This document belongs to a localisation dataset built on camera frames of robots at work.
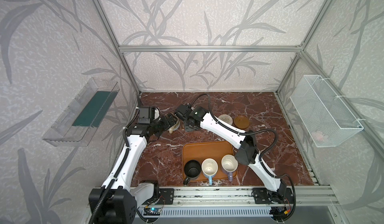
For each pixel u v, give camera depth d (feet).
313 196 2.47
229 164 2.72
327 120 2.04
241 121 3.34
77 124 2.07
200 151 2.98
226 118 3.44
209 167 2.70
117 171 1.36
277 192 2.04
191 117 1.97
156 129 2.15
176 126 3.10
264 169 1.96
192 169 2.65
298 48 3.08
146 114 1.96
